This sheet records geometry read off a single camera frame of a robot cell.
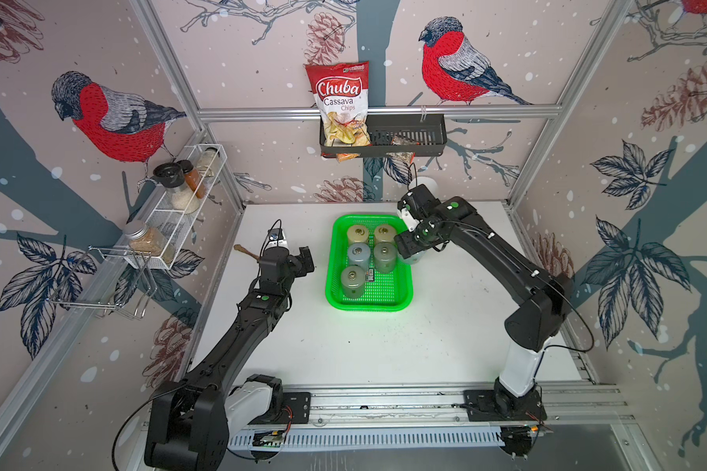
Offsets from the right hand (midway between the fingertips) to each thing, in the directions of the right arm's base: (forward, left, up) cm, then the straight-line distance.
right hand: (409, 242), depth 83 cm
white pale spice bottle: (+17, +61, +15) cm, 65 cm away
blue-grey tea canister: (+3, +15, -11) cm, 19 cm away
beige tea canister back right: (+12, +6, -11) cm, 18 cm away
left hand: (-1, +32, 0) cm, 32 cm away
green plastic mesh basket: (+4, +23, -17) cm, 29 cm away
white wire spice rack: (-20, +69, +8) cm, 72 cm away
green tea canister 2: (-7, +16, -11) cm, 21 cm away
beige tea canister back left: (+12, +16, -11) cm, 22 cm away
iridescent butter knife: (+11, +61, -20) cm, 65 cm away
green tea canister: (+3, +6, -12) cm, 14 cm away
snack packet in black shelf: (+31, +3, +15) cm, 34 cm away
